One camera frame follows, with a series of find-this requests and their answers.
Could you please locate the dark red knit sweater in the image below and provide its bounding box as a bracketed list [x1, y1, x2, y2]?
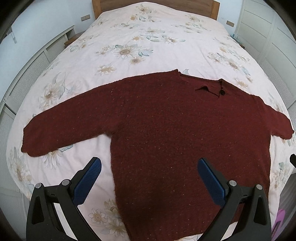
[21, 70, 293, 240]

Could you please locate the purple plastic object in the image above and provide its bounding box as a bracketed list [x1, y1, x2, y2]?
[271, 209, 285, 241]

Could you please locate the white low shelf unit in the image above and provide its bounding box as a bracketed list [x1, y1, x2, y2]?
[1, 26, 75, 238]

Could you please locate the white louvered wardrobe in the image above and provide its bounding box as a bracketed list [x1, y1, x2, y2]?
[233, 0, 296, 110]

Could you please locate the right wooden nightstand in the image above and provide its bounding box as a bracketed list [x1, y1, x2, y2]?
[230, 35, 245, 49]

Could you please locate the wooden nightstand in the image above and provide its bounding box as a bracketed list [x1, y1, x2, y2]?
[64, 32, 83, 48]
[230, 35, 245, 49]

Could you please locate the wooden headboard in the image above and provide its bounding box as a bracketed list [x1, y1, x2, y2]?
[92, 0, 220, 20]

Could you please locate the left wooden nightstand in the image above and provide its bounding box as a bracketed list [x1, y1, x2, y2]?
[64, 32, 83, 48]

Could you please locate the floral white bed cover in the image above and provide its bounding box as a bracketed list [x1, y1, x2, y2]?
[6, 3, 295, 240]

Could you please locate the right wall switch plate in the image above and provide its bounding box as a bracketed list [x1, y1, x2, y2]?
[226, 21, 234, 27]

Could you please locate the wall switch plate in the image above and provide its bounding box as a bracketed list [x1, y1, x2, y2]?
[226, 21, 234, 27]
[81, 15, 91, 22]

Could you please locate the left wall switch plate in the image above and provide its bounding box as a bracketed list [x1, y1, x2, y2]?
[81, 15, 91, 22]

